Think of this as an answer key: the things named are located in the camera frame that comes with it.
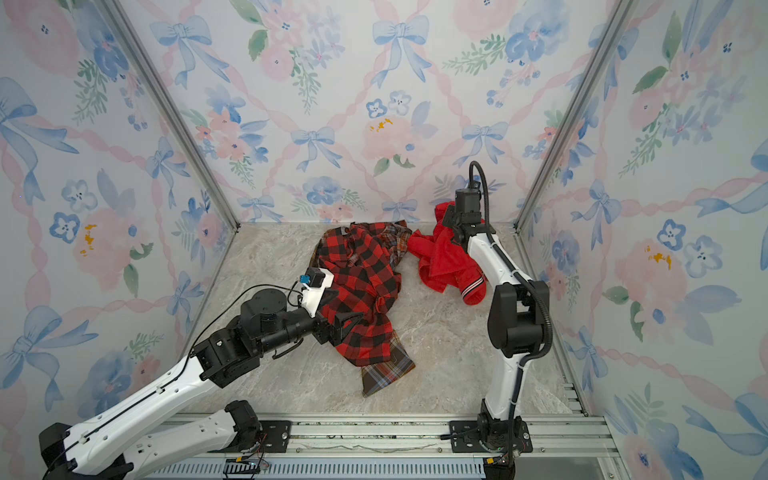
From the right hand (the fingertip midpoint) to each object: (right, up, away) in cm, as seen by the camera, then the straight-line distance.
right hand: (459, 207), depth 94 cm
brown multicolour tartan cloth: (-26, -49, -13) cm, 57 cm away
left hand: (-31, -25, -29) cm, 49 cm away
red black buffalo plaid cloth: (-31, -18, +5) cm, 36 cm away
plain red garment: (-5, -17, -1) cm, 17 cm away
